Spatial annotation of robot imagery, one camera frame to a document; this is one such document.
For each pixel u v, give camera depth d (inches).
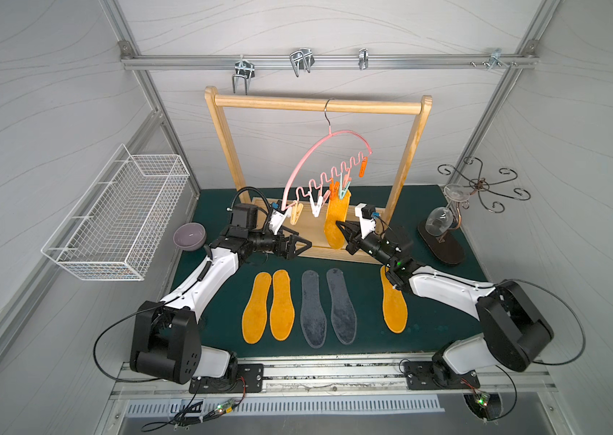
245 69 30.8
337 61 30.9
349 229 29.1
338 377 29.5
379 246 27.6
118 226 27.1
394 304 34.1
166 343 16.3
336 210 30.1
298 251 28.4
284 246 27.7
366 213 26.6
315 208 26.7
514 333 17.3
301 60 30.1
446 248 39.9
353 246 28.6
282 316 33.2
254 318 33.1
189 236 39.8
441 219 33.3
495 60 30.1
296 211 25.5
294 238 27.3
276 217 28.2
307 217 26.4
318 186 26.7
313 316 33.1
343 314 33.3
